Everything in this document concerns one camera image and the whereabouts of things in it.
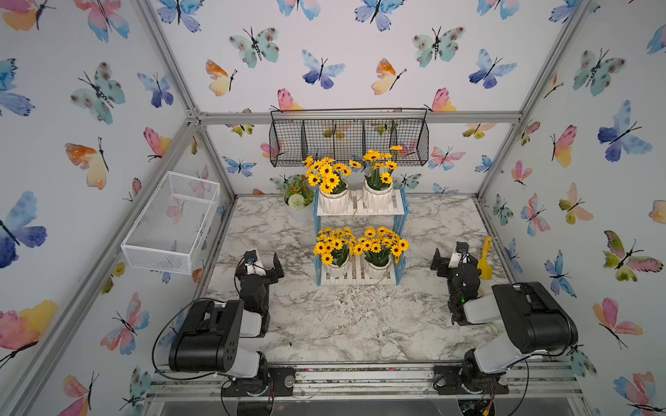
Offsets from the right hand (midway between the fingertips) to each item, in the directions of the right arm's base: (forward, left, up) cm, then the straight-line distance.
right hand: (455, 249), depth 90 cm
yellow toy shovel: (-2, -14, -10) cm, 18 cm away
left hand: (-6, +66, +1) cm, 66 cm away
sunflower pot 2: (-6, +41, +8) cm, 42 cm away
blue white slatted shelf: (-7, +33, -8) cm, 35 cm away
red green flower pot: (+15, +56, +5) cm, 58 cm away
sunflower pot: (+4, +29, +25) cm, 38 cm away
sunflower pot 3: (-5, +27, +7) cm, 28 cm away
